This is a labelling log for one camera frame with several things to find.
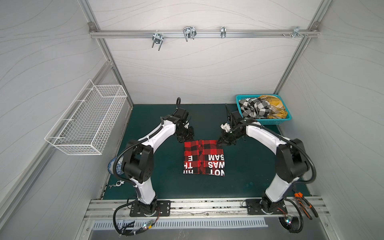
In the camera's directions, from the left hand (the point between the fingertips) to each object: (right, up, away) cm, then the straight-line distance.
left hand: (196, 137), depth 87 cm
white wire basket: (-53, +8, -19) cm, 57 cm away
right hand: (+14, -2, 0) cm, 14 cm away
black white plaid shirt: (+43, +19, +20) cm, 51 cm away
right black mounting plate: (+28, -34, -14) cm, 46 cm away
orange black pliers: (+54, -31, -11) cm, 63 cm away
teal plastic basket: (+58, +9, +14) cm, 60 cm away
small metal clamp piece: (-43, -25, -7) cm, 50 cm away
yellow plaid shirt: (+57, +17, +16) cm, 62 cm away
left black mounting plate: (-17, -34, -14) cm, 41 cm away
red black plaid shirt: (+4, -12, -1) cm, 12 cm away
